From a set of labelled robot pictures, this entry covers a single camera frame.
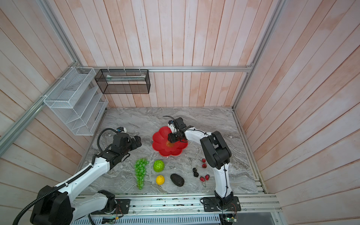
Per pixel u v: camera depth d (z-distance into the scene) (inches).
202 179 32.1
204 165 34.3
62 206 15.4
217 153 21.4
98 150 37.5
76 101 28.8
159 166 32.1
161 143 38.5
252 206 29.4
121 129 29.5
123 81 42.1
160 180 30.9
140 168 32.8
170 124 35.6
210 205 28.8
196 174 33.0
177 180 30.5
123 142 25.9
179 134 29.7
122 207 28.9
